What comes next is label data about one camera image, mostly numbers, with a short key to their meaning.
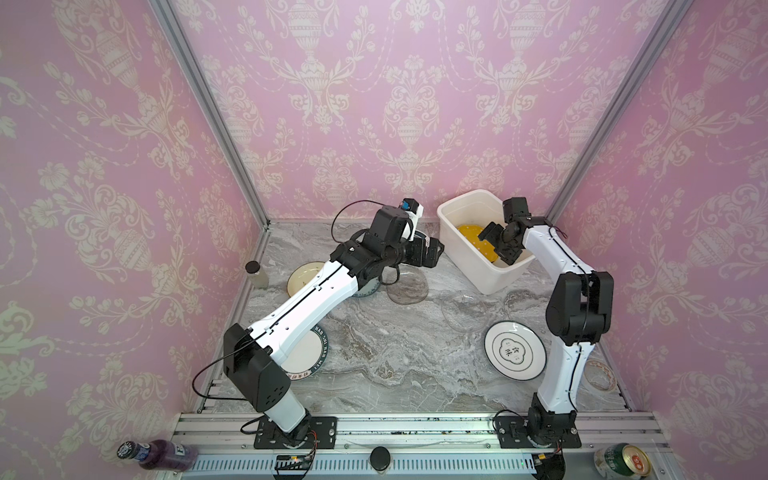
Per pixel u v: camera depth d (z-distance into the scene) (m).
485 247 0.90
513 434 0.73
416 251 0.65
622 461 0.61
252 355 0.42
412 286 1.03
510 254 0.88
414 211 0.65
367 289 1.01
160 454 0.66
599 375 0.83
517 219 0.73
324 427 0.76
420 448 0.73
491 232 0.89
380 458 0.63
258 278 0.97
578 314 0.53
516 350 0.87
